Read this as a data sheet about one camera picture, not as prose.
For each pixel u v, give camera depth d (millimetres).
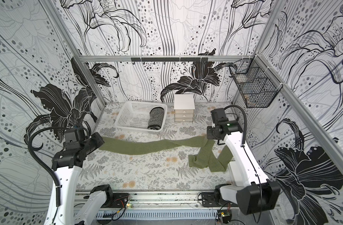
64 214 381
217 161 852
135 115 1106
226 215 702
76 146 499
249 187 385
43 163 433
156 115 1003
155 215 688
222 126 513
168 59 910
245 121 517
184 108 1014
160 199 747
